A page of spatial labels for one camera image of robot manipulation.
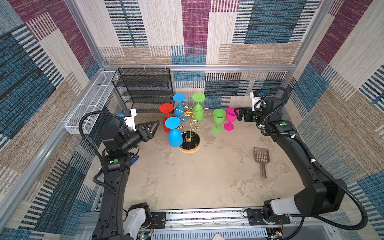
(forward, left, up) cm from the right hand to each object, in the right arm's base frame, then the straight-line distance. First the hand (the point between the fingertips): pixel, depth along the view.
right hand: (242, 110), depth 78 cm
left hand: (-11, +41, +7) cm, 43 cm away
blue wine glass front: (-8, +35, -8) cm, 37 cm away
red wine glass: (+4, +40, 0) cm, 40 cm away
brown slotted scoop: (-10, -17, -31) cm, 37 cm away
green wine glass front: (+15, +8, -19) cm, 25 cm away
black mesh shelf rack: (+35, +60, -11) cm, 70 cm away
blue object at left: (-10, +63, -29) cm, 70 cm away
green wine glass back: (+9, +23, -7) cm, 25 cm away
